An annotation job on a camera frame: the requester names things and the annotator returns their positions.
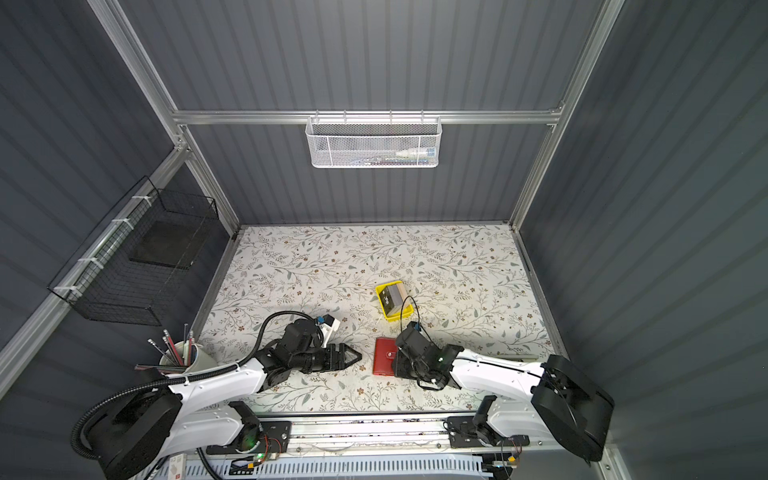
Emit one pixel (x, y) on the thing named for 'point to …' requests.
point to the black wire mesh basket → (130, 268)
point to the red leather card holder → (384, 357)
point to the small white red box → (177, 467)
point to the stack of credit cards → (392, 299)
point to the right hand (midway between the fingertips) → (396, 368)
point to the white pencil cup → (189, 354)
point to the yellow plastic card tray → (396, 316)
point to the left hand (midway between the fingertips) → (355, 359)
